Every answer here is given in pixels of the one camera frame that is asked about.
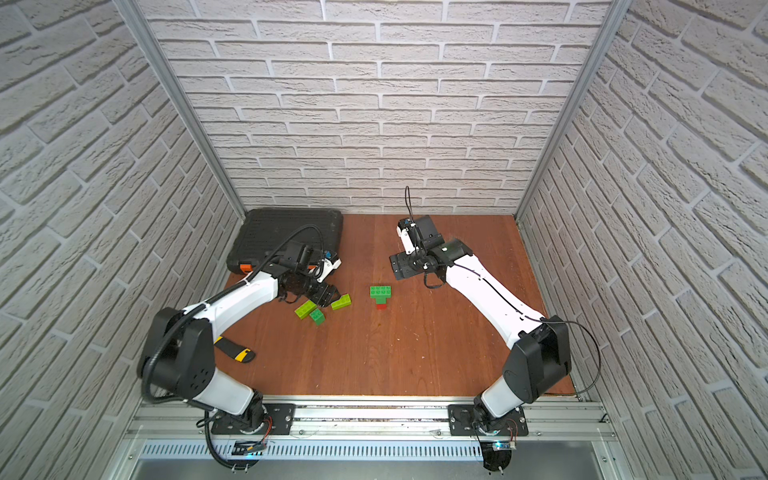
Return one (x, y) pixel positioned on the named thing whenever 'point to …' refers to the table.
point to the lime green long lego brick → (305, 309)
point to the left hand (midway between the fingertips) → (333, 286)
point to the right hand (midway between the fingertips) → (410, 260)
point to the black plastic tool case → (263, 229)
